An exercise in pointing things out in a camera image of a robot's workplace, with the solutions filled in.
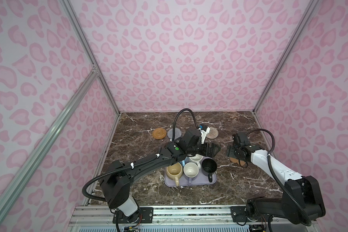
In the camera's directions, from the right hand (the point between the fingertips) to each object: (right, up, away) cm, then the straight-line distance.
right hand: (234, 151), depth 87 cm
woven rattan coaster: (-48, +10, +19) cm, 53 cm away
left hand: (-15, +6, -15) cm, 22 cm away
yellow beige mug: (-36, -12, 0) cm, 38 cm away
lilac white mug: (-27, -11, -1) cm, 29 cm away
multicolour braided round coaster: (-9, +10, +19) cm, 23 cm away
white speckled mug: (-23, -4, -3) cm, 23 cm away
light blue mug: (-30, +2, -28) cm, 41 cm away
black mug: (-16, -9, -2) cm, 18 cm away
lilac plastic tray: (-21, -15, -3) cm, 26 cm away
